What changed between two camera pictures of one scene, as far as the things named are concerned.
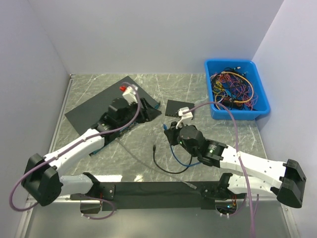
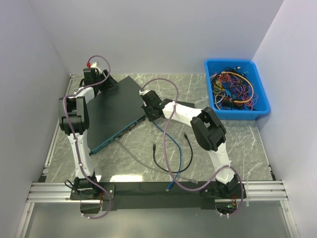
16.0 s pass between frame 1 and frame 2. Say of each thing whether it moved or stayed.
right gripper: moved
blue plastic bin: stayed
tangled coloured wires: stayed
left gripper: moved
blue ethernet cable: moved
